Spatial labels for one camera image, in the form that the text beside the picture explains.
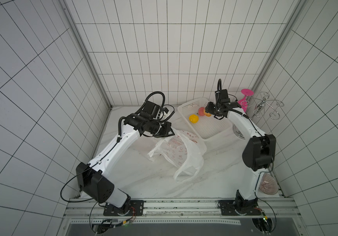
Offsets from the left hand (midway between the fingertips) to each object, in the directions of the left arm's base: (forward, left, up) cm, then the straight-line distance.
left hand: (171, 136), depth 72 cm
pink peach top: (+35, -22, -19) cm, 46 cm away
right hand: (+28, -26, -7) cm, 39 cm away
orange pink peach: (+20, -22, -6) cm, 31 cm away
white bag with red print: (-6, -6, -1) cm, 9 cm away
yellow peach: (+29, -16, -20) cm, 39 cm away
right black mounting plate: (-27, -29, -24) cm, 47 cm away
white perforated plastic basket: (+15, -24, -13) cm, 31 cm away
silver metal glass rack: (+21, -52, +3) cm, 56 cm away
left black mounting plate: (-28, +17, -24) cm, 41 cm away
